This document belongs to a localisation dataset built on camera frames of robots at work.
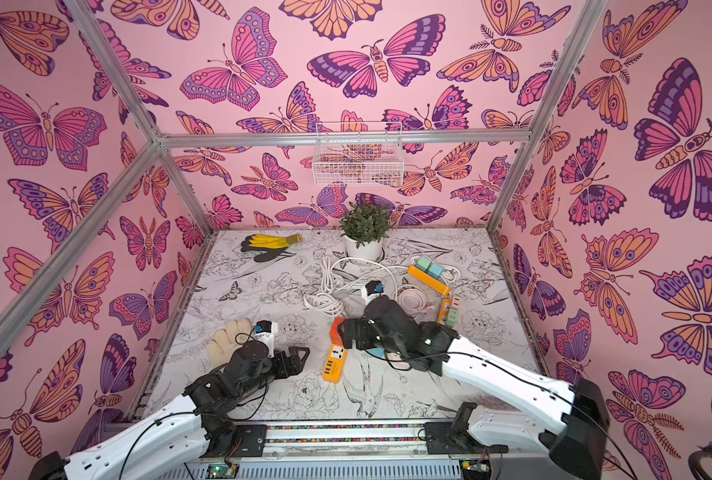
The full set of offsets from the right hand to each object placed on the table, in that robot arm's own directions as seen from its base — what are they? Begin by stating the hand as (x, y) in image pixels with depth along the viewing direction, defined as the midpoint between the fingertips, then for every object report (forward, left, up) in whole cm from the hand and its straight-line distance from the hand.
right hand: (347, 330), depth 72 cm
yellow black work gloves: (+42, +32, -17) cm, 56 cm away
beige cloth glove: (+2, +39, -18) cm, 43 cm away
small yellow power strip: (+14, -30, -14) cm, 36 cm away
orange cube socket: (-2, +2, +1) cm, 3 cm away
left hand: (-1, +13, -11) cm, 17 cm away
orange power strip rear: (+27, -26, -16) cm, 41 cm away
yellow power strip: (-2, +4, -17) cm, 17 cm away
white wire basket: (+60, -2, +6) cm, 61 cm away
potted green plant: (+35, -3, 0) cm, 35 cm away
